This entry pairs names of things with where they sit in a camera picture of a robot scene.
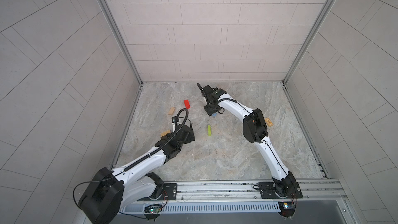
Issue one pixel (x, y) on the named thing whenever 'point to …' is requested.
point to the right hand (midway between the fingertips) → (211, 110)
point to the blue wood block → (214, 114)
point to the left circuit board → (153, 211)
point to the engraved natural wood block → (268, 121)
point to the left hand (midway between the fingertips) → (190, 130)
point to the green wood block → (209, 130)
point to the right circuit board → (287, 208)
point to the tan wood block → (171, 110)
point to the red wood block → (186, 103)
